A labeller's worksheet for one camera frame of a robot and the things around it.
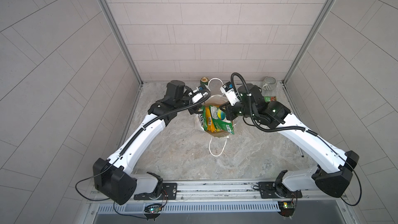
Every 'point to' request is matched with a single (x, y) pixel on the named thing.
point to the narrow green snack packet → (204, 117)
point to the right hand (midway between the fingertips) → (219, 108)
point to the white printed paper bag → (217, 142)
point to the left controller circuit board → (153, 209)
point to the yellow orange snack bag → (210, 126)
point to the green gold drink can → (204, 80)
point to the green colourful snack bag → (218, 117)
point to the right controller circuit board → (287, 208)
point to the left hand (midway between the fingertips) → (207, 96)
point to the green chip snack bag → (269, 99)
